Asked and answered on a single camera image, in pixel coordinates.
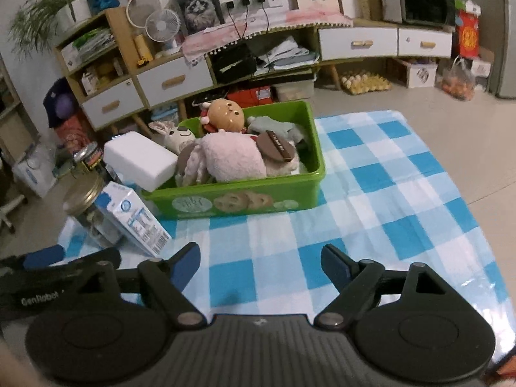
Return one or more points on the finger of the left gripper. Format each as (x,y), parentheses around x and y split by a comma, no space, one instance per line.
(109,255)
(44,257)

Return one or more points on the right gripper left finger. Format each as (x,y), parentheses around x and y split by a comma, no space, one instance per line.
(162,282)

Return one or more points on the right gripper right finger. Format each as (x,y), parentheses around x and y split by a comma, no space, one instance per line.
(360,286)

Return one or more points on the pink fluffy plush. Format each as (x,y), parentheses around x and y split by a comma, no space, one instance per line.
(221,157)

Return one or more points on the white bunny plush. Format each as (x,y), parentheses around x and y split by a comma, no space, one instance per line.
(176,138)

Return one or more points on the brown round cushion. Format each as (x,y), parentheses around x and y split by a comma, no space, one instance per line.
(275,147)

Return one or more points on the grey green soft towel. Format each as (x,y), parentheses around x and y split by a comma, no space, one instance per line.
(287,130)

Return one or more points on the round brown face doll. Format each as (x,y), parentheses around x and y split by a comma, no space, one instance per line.
(221,114)

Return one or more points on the blue white milk carton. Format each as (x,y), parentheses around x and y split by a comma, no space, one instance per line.
(128,213)

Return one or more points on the blue white checkered mat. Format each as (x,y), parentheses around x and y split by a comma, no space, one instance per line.
(384,197)

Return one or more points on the white foam block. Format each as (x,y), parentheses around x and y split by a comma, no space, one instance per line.
(140,160)

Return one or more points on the green plastic bin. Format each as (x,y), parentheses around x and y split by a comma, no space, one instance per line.
(271,194)

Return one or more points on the dark t-shirt hanging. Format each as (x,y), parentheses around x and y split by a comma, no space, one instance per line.
(60,103)

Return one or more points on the wooden tv cabinet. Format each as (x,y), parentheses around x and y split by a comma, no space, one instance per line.
(174,79)

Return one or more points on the red storage box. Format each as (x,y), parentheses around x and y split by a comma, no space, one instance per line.
(256,96)

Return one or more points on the egg carton tray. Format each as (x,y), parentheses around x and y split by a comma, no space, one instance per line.
(363,82)

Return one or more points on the wooden shelf unit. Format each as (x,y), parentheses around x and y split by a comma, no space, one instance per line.
(99,61)

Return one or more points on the white cardboard box with pattern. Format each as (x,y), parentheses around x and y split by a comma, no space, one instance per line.
(414,73)

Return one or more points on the plastic bag of oranges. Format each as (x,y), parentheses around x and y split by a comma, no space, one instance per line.
(458,80)

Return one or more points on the black box in cabinet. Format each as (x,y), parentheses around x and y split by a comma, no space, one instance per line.
(233,62)

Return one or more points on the pink table runner cloth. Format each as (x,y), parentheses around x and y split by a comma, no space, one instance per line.
(211,39)

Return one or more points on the folded clothes in cabinet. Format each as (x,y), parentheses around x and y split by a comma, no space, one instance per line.
(285,56)

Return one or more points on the white desk fan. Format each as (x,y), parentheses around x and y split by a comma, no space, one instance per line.
(163,27)

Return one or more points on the potted green plant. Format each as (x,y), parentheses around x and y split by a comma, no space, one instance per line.
(34,25)

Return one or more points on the raccoon framed picture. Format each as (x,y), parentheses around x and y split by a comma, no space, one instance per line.
(198,15)

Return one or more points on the red gift box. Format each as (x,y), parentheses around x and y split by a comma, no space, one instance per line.
(467,28)

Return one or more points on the black microwave oven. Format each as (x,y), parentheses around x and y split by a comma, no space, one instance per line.
(420,12)

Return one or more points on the grey refrigerator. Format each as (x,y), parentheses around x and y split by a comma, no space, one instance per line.
(497,34)

